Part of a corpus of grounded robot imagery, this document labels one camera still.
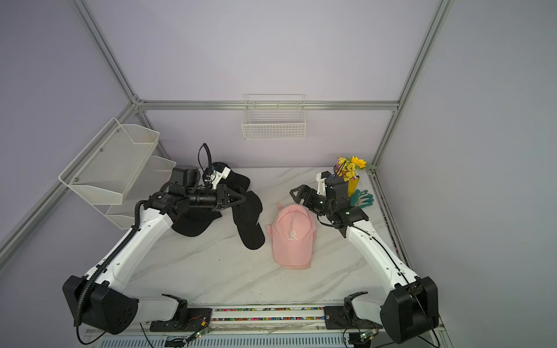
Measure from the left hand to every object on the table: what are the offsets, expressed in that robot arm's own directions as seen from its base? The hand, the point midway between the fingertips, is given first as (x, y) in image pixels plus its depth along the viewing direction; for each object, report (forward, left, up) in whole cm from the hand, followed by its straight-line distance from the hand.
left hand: (243, 202), depth 70 cm
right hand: (+7, -19, -7) cm, 21 cm away
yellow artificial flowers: (+23, -41, -5) cm, 47 cm away
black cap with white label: (-3, -1, -3) cm, 4 cm away
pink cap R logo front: (-1, -17, -19) cm, 26 cm away
